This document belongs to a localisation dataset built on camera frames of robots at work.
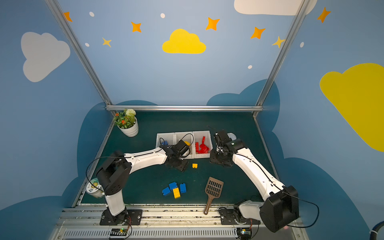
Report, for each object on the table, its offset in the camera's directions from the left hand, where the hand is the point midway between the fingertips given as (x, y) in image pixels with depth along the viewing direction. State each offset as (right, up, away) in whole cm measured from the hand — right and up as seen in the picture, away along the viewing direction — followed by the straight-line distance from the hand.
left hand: (182, 164), depth 91 cm
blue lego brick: (-5, -10, -7) cm, 14 cm away
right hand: (+19, +5, -10) cm, 22 cm away
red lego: (+13, +10, +11) cm, 20 cm away
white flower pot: (-36, +19, +11) cm, 43 cm away
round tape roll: (-45, -9, -15) cm, 48 cm away
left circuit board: (-31, -30, -18) cm, 46 cm away
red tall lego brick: (+14, +8, +7) cm, 18 cm away
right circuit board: (+33, -31, -17) cm, 48 cm away
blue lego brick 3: (+1, -11, -9) cm, 14 cm away
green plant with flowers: (-38, +28, +5) cm, 47 cm away
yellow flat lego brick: (-3, -14, -10) cm, 17 cm away
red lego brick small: (+9, +9, +9) cm, 16 cm away
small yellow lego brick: (+7, -1, +1) cm, 8 cm away
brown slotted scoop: (+18, -13, -7) cm, 23 cm away
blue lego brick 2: (-9, -13, -9) cm, 18 cm away
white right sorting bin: (+10, +15, +13) cm, 22 cm away
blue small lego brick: (-13, +12, +13) cm, 22 cm away
